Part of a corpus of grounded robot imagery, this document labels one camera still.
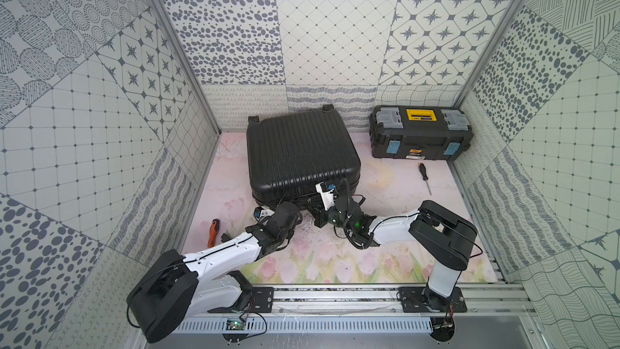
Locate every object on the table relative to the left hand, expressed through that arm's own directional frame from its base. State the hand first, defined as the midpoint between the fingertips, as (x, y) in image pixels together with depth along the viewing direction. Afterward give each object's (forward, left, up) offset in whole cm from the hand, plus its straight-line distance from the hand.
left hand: (306, 211), depth 85 cm
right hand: (+1, 0, 0) cm, 1 cm away
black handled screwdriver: (+24, -49, -7) cm, 55 cm away
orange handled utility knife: (-4, +34, -6) cm, 35 cm away
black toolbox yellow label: (+33, -46, +8) cm, 57 cm away
